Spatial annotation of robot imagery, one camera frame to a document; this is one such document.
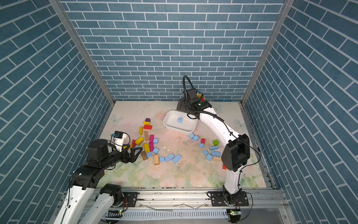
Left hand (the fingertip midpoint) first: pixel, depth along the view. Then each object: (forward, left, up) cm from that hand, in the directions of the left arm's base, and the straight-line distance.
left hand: (139, 147), depth 72 cm
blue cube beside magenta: (+14, -4, -18) cm, 23 cm away
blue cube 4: (+5, -1, -19) cm, 20 cm away
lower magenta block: (+11, -2, -19) cm, 22 cm away
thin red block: (+12, +11, -18) cm, 24 cm away
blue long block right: (+6, -45, -19) cm, 49 cm away
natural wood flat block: (+2, -45, -19) cm, 49 cm away
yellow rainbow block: (+15, +8, -20) cm, 26 cm away
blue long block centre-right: (+2, -19, -20) cm, 28 cm away
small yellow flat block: (+30, +5, -19) cm, 36 cm away
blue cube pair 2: (+16, -32, -17) cm, 40 cm away
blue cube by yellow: (+7, -5, -19) cm, 21 cm away
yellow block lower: (+9, +1, -18) cm, 20 cm away
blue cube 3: (+3, -40, -18) cm, 43 cm away
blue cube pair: (+17, -29, -17) cm, 38 cm away
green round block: (+13, -45, -18) cm, 51 cm away
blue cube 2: (+7, -38, -19) cm, 43 cm away
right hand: (+26, -24, +4) cm, 36 cm away
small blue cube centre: (+2, -10, -19) cm, 21 cm away
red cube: (-3, -49, -19) cm, 52 cm away
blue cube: (+33, -20, -19) cm, 44 cm away
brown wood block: (+4, +2, -18) cm, 19 cm away
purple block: (+33, +5, -19) cm, 38 cm away
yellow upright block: (+23, +8, -20) cm, 32 cm away
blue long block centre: (+3, -15, -19) cm, 25 cm away
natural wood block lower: (+1, -6, -18) cm, 19 cm away
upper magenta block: (+18, 0, -20) cm, 27 cm away
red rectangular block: (+27, +4, -20) cm, 34 cm away
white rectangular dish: (+33, -13, -21) cm, 41 cm away
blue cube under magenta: (+11, -36, -19) cm, 42 cm away
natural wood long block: (+20, +4, -20) cm, 29 cm away
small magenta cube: (+15, -37, -19) cm, 44 cm away
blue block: (+9, -43, -18) cm, 48 cm away
